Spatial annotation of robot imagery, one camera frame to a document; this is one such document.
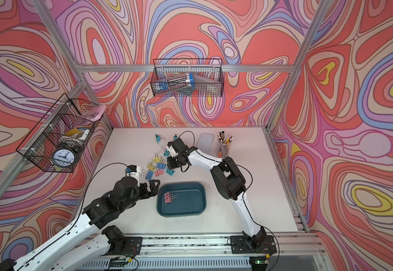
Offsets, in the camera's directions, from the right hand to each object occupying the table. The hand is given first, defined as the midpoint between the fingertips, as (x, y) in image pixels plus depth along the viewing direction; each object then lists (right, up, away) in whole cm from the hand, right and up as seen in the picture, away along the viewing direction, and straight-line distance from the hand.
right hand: (170, 168), depth 96 cm
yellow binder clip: (-9, +5, +5) cm, 12 cm away
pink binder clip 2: (-6, -2, 0) cm, 7 cm away
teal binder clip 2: (+1, +18, +13) cm, 22 cm away
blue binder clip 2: (-12, -4, -1) cm, 13 cm away
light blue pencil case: (+21, +15, +15) cm, 30 cm away
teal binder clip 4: (0, -2, 0) cm, 2 cm away
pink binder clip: (+1, -14, -10) cm, 17 cm away
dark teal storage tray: (+13, -15, -11) cm, 23 cm away
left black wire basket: (-48, +15, -21) cm, 54 cm away
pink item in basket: (-37, +30, -10) cm, 49 cm away
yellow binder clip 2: (-12, +1, +2) cm, 12 cm away
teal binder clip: (-11, +18, +15) cm, 26 cm away
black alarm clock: (-39, +9, -28) cm, 49 cm away
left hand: (-4, -4, -21) cm, 21 cm away
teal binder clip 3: (-4, +8, +9) cm, 12 cm away
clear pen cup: (+31, +14, -1) cm, 34 cm away
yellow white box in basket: (-37, +19, -21) cm, 47 cm away
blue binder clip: (-6, +1, +3) cm, 7 cm away
